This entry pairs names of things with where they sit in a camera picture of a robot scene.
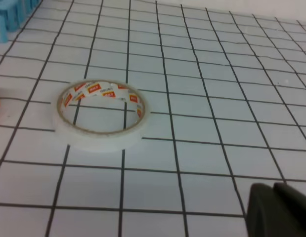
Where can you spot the right white tape roll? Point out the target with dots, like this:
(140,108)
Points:
(98,115)

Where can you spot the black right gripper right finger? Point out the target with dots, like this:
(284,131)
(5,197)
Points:
(295,202)

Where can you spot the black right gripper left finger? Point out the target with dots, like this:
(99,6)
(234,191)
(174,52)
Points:
(267,215)

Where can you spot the blue test tube rack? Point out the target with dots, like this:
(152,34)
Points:
(13,13)

